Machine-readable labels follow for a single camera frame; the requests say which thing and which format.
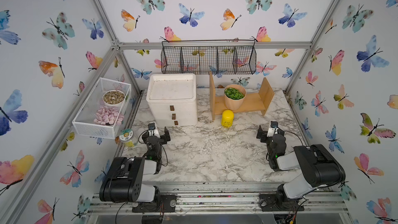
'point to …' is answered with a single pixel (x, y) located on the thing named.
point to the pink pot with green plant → (234, 95)
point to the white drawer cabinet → (172, 98)
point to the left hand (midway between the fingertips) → (158, 127)
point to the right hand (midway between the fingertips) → (271, 125)
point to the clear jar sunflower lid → (127, 137)
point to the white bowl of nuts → (113, 98)
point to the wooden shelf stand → (257, 102)
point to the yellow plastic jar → (227, 117)
